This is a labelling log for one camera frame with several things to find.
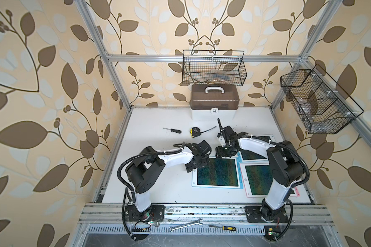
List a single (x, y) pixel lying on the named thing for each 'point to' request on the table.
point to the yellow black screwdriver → (232, 228)
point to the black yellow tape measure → (196, 131)
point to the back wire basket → (210, 67)
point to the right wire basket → (323, 106)
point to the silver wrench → (170, 229)
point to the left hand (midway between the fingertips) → (202, 165)
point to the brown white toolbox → (214, 102)
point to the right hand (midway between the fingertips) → (220, 155)
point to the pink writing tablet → (257, 179)
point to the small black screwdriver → (174, 130)
